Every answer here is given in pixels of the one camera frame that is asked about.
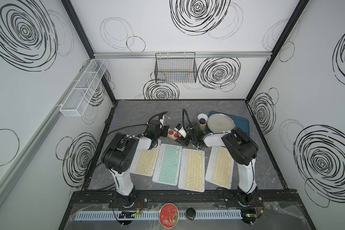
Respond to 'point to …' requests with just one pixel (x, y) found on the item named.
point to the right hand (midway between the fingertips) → (178, 137)
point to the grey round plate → (220, 123)
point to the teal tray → (242, 123)
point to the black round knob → (190, 213)
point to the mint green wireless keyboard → (167, 168)
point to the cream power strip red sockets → (173, 134)
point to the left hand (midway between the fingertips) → (165, 126)
